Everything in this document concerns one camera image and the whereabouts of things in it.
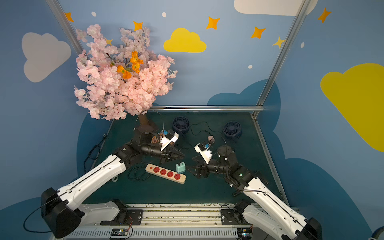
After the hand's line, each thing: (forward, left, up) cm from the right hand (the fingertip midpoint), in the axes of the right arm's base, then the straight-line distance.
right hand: (193, 161), depth 70 cm
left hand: (+1, +4, +6) cm, 7 cm away
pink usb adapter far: (+29, -11, -22) cm, 38 cm away
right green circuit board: (-25, -27, -25) cm, 44 cm away
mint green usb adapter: (-4, +5, 0) cm, 7 cm away
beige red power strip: (+1, +16, -20) cm, 26 cm away
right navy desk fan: (+33, -26, -16) cm, 45 cm away
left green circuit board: (-28, +35, -24) cm, 51 cm away
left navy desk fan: (+34, +11, -15) cm, 39 cm away
